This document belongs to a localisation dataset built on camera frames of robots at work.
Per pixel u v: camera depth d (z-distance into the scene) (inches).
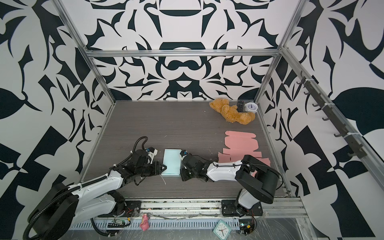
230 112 40.1
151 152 31.4
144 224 26.5
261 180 17.4
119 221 28.0
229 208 29.2
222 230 26.6
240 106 45.5
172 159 34.5
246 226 27.9
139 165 27.0
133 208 28.9
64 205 16.5
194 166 26.5
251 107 44.9
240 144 37.8
